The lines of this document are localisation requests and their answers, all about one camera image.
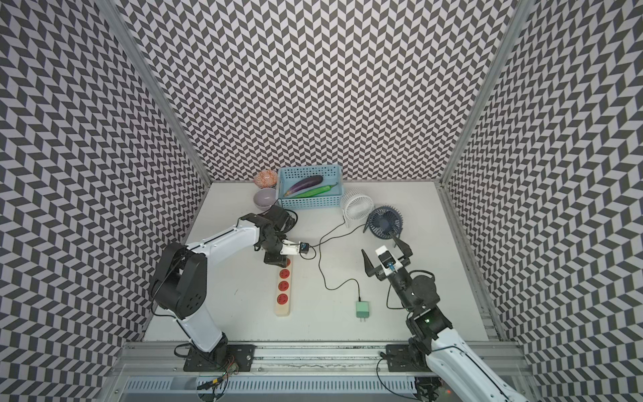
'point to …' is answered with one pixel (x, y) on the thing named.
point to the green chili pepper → (315, 191)
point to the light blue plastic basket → (311, 186)
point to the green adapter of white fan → (284, 260)
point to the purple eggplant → (306, 183)
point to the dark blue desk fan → (385, 221)
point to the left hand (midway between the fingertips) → (280, 255)
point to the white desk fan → (356, 207)
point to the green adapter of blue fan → (362, 310)
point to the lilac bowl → (264, 198)
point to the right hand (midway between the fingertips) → (378, 244)
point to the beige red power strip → (284, 289)
